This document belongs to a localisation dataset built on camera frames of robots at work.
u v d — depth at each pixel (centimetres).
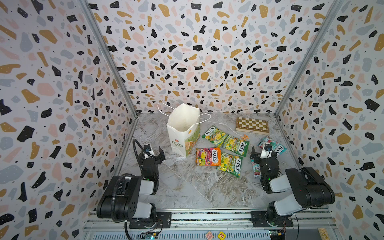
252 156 86
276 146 98
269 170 69
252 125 113
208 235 69
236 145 100
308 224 75
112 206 39
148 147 75
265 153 79
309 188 45
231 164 91
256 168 90
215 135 106
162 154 84
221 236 69
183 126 103
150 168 66
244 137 107
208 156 94
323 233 70
